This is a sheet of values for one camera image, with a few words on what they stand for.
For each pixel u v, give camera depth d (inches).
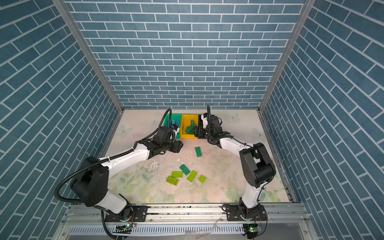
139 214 29.4
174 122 42.6
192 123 43.0
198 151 37.8
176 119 41.3
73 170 31.0
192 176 34.1
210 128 29.3
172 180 33.2
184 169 34.4
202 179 33.2
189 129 40.6
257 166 19.0
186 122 43.7
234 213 29.0
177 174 34.1
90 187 17.1
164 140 27.1
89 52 34.3
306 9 28.4
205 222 28.4
